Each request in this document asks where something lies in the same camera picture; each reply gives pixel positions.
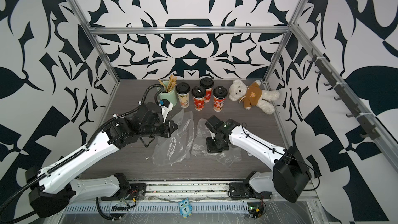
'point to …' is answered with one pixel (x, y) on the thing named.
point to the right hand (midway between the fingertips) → (209, 148)
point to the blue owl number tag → (185, 209)
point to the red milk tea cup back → (208, 83)
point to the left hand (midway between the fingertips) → (177, 123)
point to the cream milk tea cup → (183, 89)
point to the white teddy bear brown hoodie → (253, 95)
